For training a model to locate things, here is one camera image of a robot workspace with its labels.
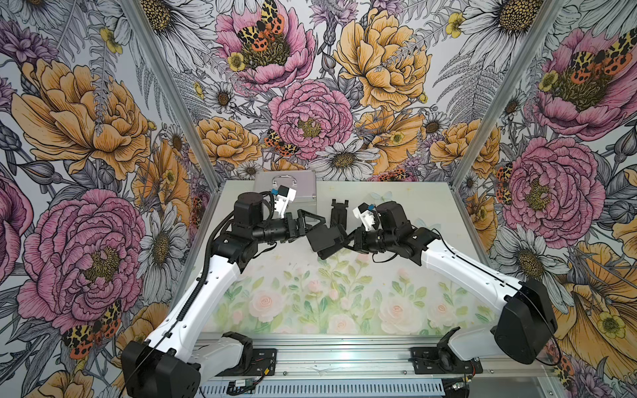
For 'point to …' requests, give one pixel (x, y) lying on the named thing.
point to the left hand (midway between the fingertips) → (318, 231)
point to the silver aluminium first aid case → (303, 182)
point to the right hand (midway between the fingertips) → (342, 249)
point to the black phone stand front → (339, 213)
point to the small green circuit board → (240, 385)
